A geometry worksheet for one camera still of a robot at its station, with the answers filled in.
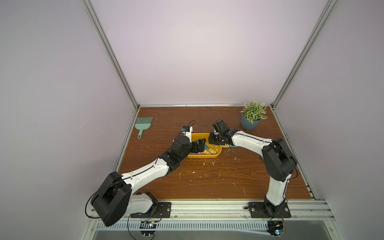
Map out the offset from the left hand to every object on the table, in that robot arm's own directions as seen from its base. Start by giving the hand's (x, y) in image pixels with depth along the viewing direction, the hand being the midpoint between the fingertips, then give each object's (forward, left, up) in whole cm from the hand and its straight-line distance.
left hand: (201, 139), depth 81 cm
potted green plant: (+20, -34, 0) cm, 39 cm away
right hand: (+8, -6, -10) cm, 14 cm away
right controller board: (-39, -35, -16) cm, 55 cm away
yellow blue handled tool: (-10, -14, +9) cm, 19 cm away
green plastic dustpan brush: (+24, +44, -17) cm, 52 cm away
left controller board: (-40, +26, -19) cm, 51 cm away
